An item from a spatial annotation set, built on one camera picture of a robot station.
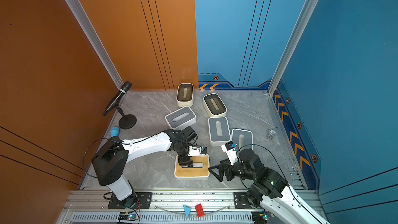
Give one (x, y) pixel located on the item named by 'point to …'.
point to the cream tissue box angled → (213, 106)
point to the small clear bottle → (272, 132)
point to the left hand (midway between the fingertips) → (193, 156)
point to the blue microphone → (114, 132)
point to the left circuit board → (128, 215)
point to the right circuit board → (259, 217)
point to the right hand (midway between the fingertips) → (216, 167)
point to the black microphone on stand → (128, 122)
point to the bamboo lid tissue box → (199, 171)
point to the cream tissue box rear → (185, 94)
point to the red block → (199, 210)
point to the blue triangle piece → (187, 210)
